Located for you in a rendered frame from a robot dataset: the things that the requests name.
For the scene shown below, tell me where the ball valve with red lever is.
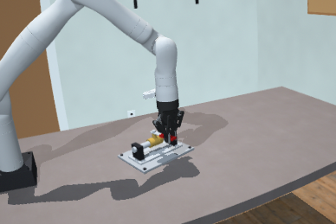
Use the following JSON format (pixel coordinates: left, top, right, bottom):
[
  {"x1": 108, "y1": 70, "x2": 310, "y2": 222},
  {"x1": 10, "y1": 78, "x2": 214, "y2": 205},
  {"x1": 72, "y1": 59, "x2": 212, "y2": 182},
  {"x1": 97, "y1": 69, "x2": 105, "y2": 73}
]
[{"x1": 128, "y1": 130, "x2": 183, "y2": 165}]

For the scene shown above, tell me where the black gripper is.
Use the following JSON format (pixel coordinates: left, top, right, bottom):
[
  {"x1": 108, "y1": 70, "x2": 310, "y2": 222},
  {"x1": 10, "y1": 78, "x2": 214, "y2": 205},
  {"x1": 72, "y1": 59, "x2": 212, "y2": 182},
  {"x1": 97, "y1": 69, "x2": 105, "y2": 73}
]
[{"x1": 152, "y1": 99, "x2": 184, "y2": 144}]

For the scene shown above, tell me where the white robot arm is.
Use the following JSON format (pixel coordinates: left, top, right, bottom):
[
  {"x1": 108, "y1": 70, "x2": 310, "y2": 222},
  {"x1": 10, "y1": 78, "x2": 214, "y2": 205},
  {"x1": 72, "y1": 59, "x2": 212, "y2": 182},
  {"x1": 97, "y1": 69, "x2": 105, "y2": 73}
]
[{"x1": 0, "y1": 0, "x2": 178, "y2": 172}]

